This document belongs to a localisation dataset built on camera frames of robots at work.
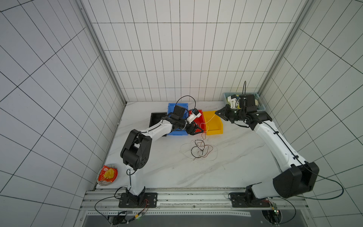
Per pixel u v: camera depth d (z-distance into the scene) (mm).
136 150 505
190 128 776
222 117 698
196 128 778
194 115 791
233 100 713
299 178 401
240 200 727
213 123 972
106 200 644
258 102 1120
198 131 798
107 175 793
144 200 710
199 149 917
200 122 1035
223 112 670
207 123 972
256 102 1115
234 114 658
